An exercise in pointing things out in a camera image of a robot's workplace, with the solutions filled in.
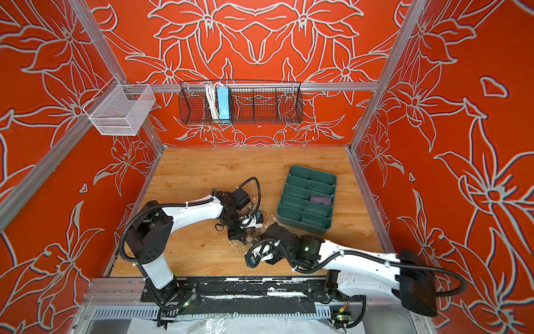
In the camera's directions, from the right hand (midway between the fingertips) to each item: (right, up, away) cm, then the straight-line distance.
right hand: (256, 237), depth 75 cm
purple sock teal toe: (+29, +11, +16) cm, 35 cm away
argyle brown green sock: (-2, -2, +8) cm, 8 cm away
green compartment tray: (+16, +7, +13) cm, 22 cm away
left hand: (-5, -2, +9) cm, 11 cm away
